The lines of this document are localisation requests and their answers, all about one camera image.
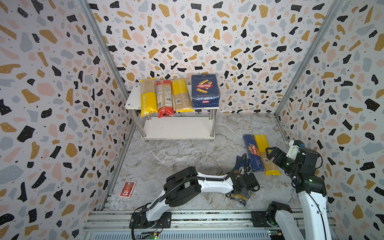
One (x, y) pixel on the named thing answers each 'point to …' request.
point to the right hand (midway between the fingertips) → (271, 150)
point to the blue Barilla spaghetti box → (254, 155)
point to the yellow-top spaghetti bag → (182, 100)
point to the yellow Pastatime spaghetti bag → (148, 98)
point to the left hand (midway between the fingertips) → (245, 185)
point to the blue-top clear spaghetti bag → (241, 162)
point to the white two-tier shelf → (196, 124)
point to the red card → (127, 189)
